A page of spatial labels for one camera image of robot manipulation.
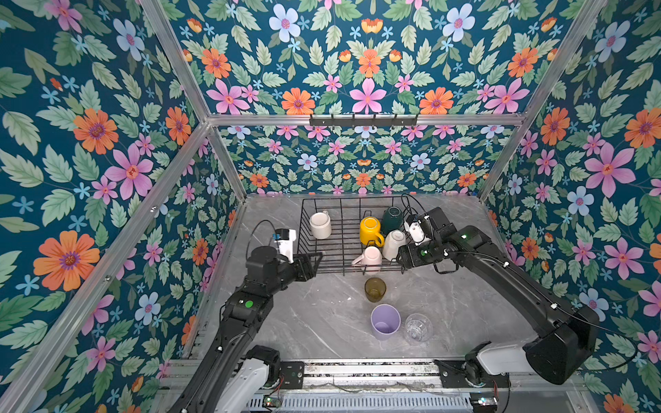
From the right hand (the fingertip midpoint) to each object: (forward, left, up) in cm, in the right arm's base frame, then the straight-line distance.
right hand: (412, 251), depth 79 cm
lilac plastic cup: (-16, +8, -16) cm, 24 cm away
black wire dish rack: (+18, +19, -17) cm, 31 cm away
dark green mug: (+19, +4, -6) cm, 20 cm away
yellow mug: (+13, +13, -7) cm, 20 cm away
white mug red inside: (+17, +32, -9) cm, 37 cm away
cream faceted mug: (+7, +5, -6) cm, 11 cm away
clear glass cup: (-17, -3, -19) cm, 26 cm away
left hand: (-6, +28, +5) cm, 29 cm away
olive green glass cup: (-5, +11, -17) cm, 20 cm away
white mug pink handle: (+1, +13, -8) cm, 15 cm away
